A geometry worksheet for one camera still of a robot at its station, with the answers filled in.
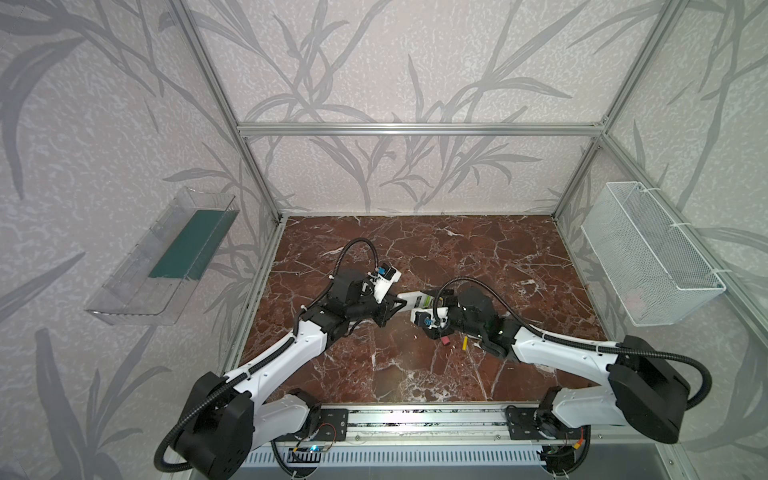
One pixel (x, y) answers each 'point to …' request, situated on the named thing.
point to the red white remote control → (415, 300)
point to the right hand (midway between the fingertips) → (423, 291)
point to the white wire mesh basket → (653, 271)
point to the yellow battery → (465, 343)
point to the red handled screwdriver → (445, 340)
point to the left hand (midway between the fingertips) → (406, 294)
